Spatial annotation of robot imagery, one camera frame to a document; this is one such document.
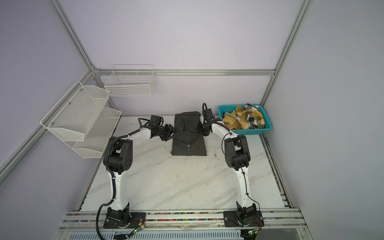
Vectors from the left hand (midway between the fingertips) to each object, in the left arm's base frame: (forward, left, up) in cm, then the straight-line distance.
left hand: (176, 132), depth 101 cm
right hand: (+3, -13, +1) cm, 13 cm away
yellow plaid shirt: (+13, -53, +3) cm, 55 cm away
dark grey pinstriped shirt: (-4, -8, -4) cm, 10 cm away
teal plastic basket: (+22, -35, +2) cm, 42 cm away
